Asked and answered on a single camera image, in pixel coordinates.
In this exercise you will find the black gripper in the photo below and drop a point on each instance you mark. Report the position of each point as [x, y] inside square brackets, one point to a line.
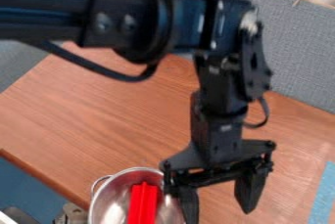
[218, 156]

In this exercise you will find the grey object under table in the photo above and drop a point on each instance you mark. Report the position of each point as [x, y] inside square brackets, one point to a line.
[71, 215]

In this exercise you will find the metal pot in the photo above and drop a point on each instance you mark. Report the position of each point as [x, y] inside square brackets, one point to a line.
[111, 194]

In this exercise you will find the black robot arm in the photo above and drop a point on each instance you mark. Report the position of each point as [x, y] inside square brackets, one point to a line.
[119, 38]

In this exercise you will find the red block object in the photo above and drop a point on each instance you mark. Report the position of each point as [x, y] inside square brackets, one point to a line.
[142, 204]

